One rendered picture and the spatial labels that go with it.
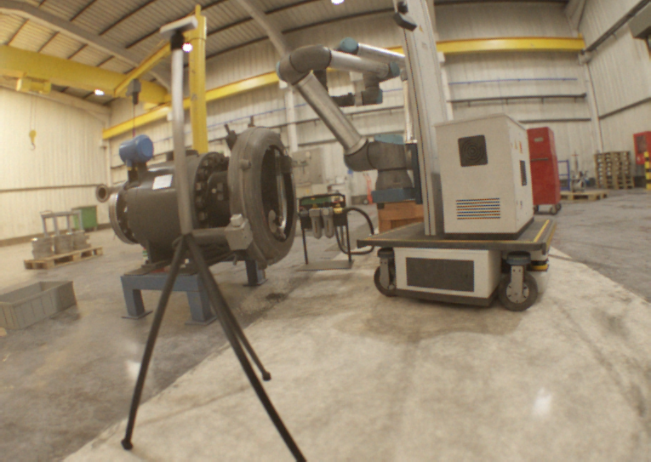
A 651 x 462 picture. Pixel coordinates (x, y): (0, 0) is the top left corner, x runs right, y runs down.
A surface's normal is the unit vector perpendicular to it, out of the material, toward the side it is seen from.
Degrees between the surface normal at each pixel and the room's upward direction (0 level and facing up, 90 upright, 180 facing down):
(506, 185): 90
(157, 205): 87
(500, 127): 90
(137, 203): 82
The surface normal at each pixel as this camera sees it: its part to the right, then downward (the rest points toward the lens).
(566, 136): -0.29, 0.11
